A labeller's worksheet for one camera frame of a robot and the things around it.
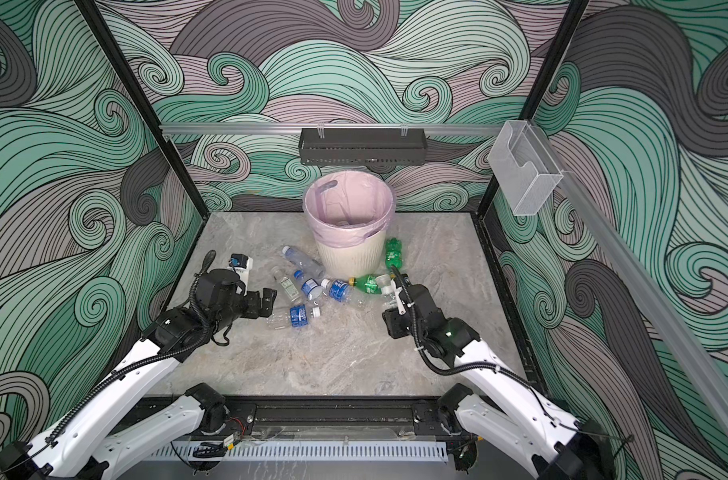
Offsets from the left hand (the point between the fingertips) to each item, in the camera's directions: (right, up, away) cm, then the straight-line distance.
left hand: (260, 288), depth 75 cm
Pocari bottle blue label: (+7, -10, +11) cm, 17 cm away
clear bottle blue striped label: (+11, -4, +18) cm, 21 cm away
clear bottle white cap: (+6, +5, +26) cm, 27 cm away
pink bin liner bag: (+22, +23, +29) cm, 43 cm away
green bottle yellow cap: (+28, -2, +20) cm, 34 cm away
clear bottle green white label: (+3, -2, +18) cm, 18 cm away
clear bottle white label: (+32, +1, +5) cm, 33 cm away
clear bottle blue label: (+20, -4, +16) cm, 26 cm away
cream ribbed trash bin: (+26, +6, +15) cm, 31 cm away
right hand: (+34, -7, +4) cm, 35 cm away
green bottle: (+37, +7, +26) cm, 46 cm away
